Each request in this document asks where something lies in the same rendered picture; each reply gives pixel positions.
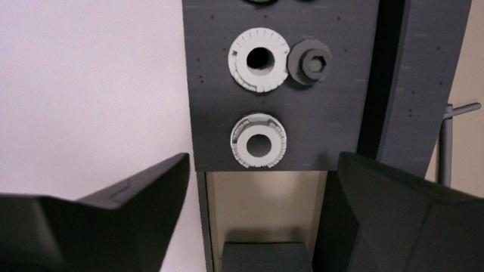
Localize grey flanged bushing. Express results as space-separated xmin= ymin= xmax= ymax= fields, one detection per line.
xmin=232 ymin=119 xmax=286 ymax=168

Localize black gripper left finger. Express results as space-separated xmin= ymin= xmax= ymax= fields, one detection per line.
xmin=0 ymin=153 xmax=190 ymax=272

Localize long black bar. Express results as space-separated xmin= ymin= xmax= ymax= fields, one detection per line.
xmin=312 ymin=0 xmax=472 ymax=272

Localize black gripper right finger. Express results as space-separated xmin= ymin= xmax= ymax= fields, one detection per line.
xmin=338 ymin=151 xmax=484 ymax=272

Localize grey t-shaped rod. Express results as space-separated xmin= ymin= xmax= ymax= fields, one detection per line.
xmin=440 ymin=102 xmax=482 ymax=187

